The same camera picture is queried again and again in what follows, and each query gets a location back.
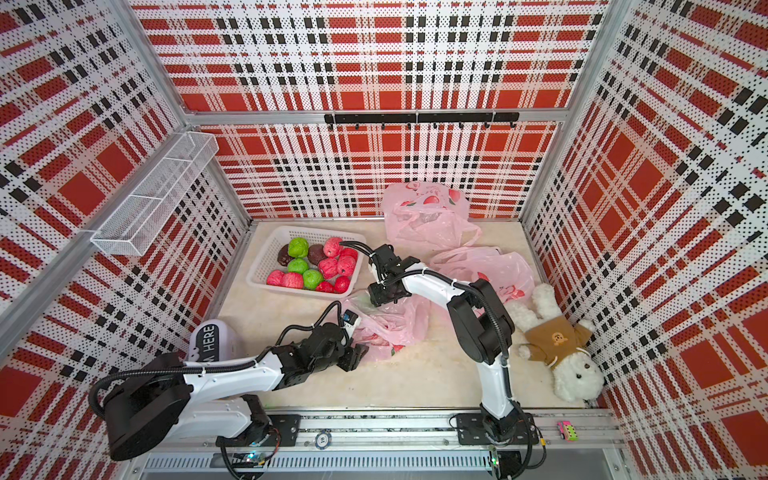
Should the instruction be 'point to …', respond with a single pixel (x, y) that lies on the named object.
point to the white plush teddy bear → (558, 341)
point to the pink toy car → (567, 431)
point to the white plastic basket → (270, 238)
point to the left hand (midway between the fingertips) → (363, 343)
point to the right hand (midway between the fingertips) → (383, 297)
